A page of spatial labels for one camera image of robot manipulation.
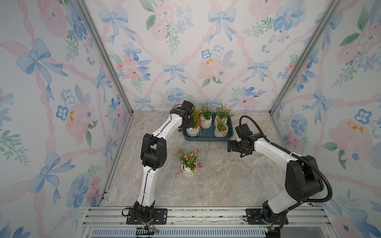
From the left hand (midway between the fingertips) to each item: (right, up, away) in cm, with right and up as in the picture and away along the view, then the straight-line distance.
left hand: (189, 123), depth 99 cm
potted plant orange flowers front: (+20, -4, -5) cm, 21 cm away
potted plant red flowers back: (+4, -5, -2) cm, 7 cm away
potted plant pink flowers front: (+1, -21, -22) cm, 31 cm away
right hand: (+27, -13, -5) cm, 30 cm away
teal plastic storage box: (+15, -3, +11) cm, 19 cm away
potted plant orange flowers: (+23, +7, +4) cm, 24 cm away
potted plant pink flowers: (+11, +5, +6) cm, 14 cm away
